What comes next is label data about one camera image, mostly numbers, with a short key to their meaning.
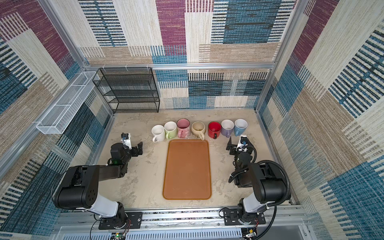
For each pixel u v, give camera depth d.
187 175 0.87
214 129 1.04
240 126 0.98
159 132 1.00
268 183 0.46
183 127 0.97
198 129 1.04
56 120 0.71
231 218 0.73
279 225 0.76
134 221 0.73
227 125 1.04
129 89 1.09
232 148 0.80
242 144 0.74
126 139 0.81
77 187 0.47
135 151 0.85
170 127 1.01
